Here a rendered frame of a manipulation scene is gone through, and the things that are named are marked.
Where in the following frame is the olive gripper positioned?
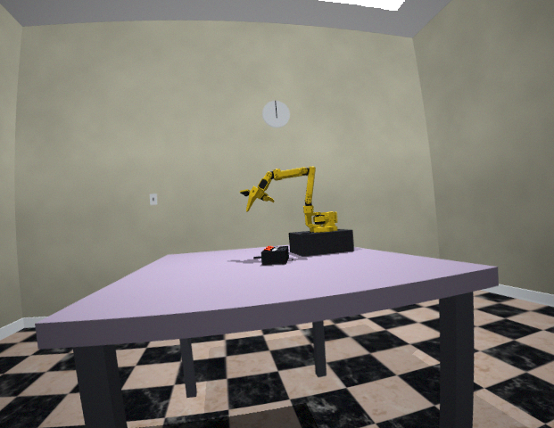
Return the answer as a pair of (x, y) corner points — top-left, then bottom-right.
(240, 186), (274, 212)

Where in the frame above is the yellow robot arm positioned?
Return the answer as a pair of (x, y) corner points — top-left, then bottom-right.
(257, 167), (337, 233)

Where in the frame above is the black power strip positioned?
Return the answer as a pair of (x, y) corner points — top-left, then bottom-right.
(253, 246), (289, 266)

